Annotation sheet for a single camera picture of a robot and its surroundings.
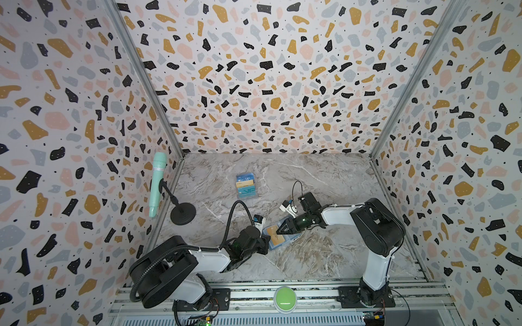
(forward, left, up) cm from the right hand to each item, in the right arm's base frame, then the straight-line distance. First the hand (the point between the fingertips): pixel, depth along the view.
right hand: (280, 230), depth 88 cm
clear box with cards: (+23, +17, 0) cm, 29 cm away
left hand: (-3, +2, +1) cm, 3 cm away
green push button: (-25, -2, -2) cm, 26 cm away
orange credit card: (-3, +1, -2) cm, 4 cm away
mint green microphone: (+13, +44, +30) cm, 55 cm away
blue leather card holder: (-2, -4, -3) cm, 5 cm away
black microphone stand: (+8, +45, -2) cm, 46 cm away
